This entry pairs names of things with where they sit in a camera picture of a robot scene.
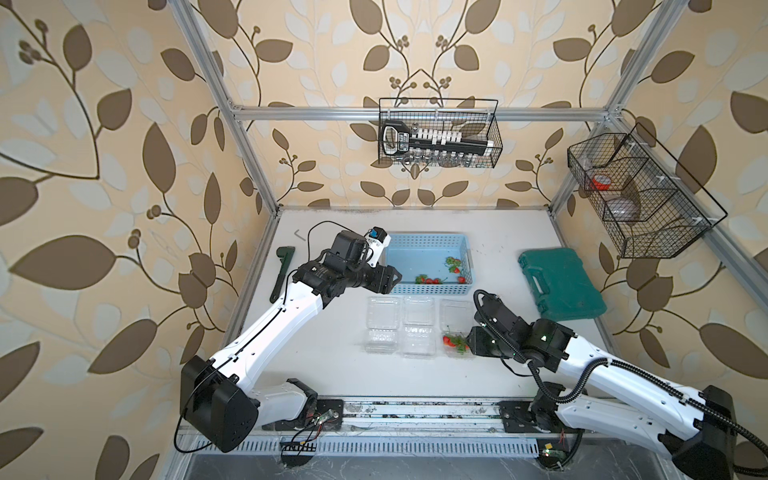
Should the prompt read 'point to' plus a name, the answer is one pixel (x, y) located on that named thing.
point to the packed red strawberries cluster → (456, 341)
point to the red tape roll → (600, 182)
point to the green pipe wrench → (286, 254)
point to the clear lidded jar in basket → (623, 209)
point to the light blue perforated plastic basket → (431, 263)
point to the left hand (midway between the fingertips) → (387, 269)
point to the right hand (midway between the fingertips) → (469, 342)
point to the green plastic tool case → (560, 284)
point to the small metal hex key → (296, 234)
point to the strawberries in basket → (454, 266)
